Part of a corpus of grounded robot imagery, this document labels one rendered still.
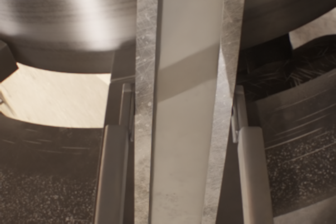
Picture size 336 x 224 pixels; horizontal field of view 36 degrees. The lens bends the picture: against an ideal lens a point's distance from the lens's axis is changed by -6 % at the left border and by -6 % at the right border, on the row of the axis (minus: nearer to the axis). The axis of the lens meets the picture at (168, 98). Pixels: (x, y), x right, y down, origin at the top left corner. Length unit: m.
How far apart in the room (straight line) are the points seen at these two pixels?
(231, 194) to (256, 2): 0.15
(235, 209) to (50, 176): 0.13
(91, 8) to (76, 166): 0.10
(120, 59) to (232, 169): 0.12
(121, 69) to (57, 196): 0.09
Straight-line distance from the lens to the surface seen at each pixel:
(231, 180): 0.26
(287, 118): 0.32
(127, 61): 0.35
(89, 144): 0.35
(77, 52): 0.39
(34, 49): 0.41
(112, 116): 0.32
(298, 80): 0.46
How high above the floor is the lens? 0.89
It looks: 20 degrees down
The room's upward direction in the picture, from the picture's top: 128 degrees counter-clockwise
